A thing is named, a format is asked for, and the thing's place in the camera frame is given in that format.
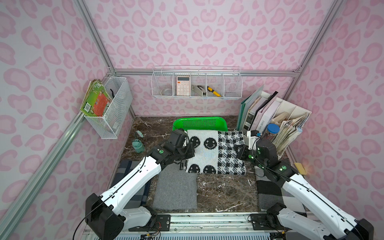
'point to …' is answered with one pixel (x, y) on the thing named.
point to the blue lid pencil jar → (273, 128)
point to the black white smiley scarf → (214, 152)
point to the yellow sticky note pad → (301, 170)
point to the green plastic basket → (201, 123)
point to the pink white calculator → (183, 86)
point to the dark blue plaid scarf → (140, 198)
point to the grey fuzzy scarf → (175, 189)
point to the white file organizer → (278, 121)
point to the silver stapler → (199, 90)
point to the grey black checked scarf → (270, 192)
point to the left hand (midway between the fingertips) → (194, 147)
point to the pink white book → (264, 116)
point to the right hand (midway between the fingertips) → (233, 146)
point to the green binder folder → (244, 108)
